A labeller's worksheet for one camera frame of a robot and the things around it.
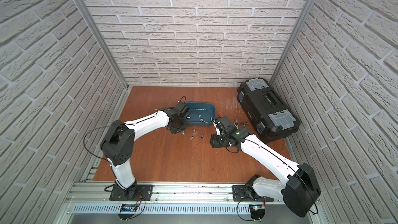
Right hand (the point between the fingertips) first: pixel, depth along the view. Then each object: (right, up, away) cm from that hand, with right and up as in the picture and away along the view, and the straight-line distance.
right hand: (215, 141), depth 80 cm
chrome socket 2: (-7, 0, +14) cm, 15 cm away
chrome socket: (-12, +3, +14) cm, 19 cm away
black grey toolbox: (+31, +12, +1) cm, 33 cm away
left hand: (-16, +6, +12) cm, 21 cm away
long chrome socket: (-19, +3, +9) cm, 21 cm away
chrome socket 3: (-14, -1, +12) cm, 18 cm away
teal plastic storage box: (-8, +13, +20) cm, 26 cm away
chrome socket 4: (-8, +9, +18) cm, 21 cm away
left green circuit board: (-42, -31, -9) cm, 53 cm away
